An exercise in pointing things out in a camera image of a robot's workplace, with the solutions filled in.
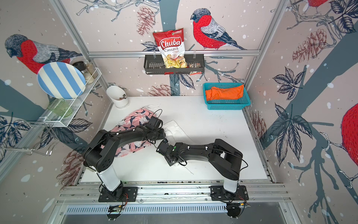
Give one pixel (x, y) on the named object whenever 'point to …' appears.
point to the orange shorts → (216, 93)
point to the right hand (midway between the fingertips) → (173, 157)
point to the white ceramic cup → (116, 94)
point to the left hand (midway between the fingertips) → (166, 132)
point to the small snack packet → (194, 65)
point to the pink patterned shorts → (138, 119)
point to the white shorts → (175, 134)
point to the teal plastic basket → (232, 104)
